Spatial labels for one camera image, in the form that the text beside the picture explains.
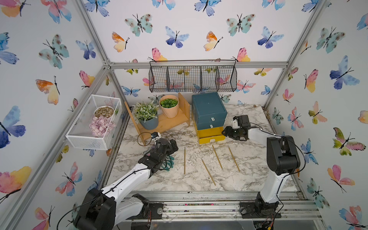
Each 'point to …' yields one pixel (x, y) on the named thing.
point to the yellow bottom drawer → (205, 135)
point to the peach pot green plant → (169, 104)
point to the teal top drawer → (212, 118)
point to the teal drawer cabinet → (206, 103)
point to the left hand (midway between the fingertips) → (172, 142)
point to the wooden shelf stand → (182, 116)
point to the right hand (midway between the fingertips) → (226, 131)
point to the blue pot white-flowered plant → (147, 114)
